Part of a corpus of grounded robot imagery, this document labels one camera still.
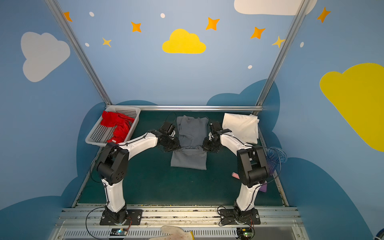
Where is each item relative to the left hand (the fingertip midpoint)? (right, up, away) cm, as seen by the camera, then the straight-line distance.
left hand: (182, 147), depth 94 cm
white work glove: (-2, -38, -23) cm, 45 cm away
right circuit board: (+32, -39, -22) cm, 55 cm away
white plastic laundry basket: (-58, +8, +8) cm, 59 cm away
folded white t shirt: (+44, +12, +11) cm, 47 cm away
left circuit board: (-29, -38, -22) cm, 53 cm away
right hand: (+14, 0, +1) cm, 14 cm away
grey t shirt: (+6, +9, +15) cm, 19 cm away
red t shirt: (-45, +16, +13) cm, 50 cm away
